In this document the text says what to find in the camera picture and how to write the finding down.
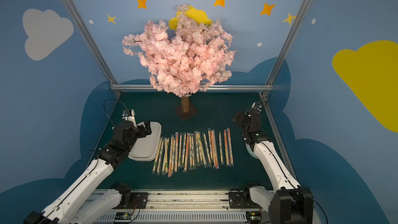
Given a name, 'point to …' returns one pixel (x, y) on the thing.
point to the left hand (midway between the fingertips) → (140, 120)
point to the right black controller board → (253, 217)
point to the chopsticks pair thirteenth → (160, 156)
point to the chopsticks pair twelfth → (165, 156)
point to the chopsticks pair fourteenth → (157, 154)
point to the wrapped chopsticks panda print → (191, 151)
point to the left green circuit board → (123, 215)
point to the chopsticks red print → (171, 156)
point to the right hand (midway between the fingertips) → (247, 113)
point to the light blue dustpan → (251, 152)
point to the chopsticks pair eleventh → (176, 151)
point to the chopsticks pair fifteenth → (202, 155)
